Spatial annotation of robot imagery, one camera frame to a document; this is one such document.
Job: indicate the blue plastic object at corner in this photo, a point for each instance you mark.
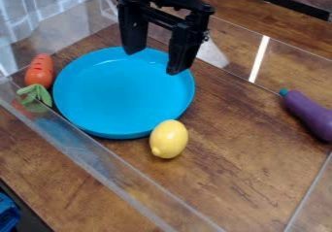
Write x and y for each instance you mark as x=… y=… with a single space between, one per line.
x=9 y=213

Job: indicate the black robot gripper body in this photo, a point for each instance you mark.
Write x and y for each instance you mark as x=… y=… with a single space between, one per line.
x=152 y=13

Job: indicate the purple toy eggplant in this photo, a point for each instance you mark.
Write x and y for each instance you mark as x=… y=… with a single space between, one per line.
x=314 y=116

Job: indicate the clear acrylic enclosure wall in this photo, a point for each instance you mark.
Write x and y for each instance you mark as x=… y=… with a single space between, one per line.
x=253 y=175

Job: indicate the blue round plastic tray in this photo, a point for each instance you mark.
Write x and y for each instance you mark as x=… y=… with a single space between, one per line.
x=116 y=95

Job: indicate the yellow toy lemon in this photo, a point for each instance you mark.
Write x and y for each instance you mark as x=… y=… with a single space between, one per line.
x=168 y=139

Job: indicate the orange toy carrot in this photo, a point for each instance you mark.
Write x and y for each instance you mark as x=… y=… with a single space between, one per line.
x=38 y=79

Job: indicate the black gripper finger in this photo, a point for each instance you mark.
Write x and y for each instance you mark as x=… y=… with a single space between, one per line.
x=189 y=33
x=132 y=28

